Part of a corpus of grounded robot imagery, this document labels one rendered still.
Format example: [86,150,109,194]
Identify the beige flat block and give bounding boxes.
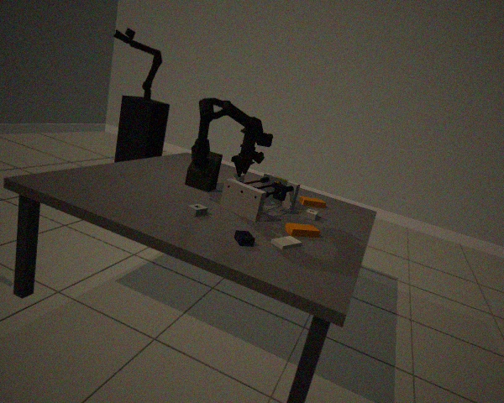
[270,236,302,249]

